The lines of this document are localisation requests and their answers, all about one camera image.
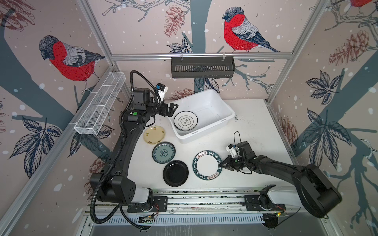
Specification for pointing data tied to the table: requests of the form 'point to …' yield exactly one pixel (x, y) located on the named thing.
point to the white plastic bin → (213, 113)
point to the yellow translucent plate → (154, 134)
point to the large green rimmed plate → (206, 165)
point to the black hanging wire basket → (204, 67)
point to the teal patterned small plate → (164, 152)
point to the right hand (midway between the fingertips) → (219, 166)
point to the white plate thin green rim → (185, 120)
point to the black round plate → (175, 173)
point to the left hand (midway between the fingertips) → (169, 102)
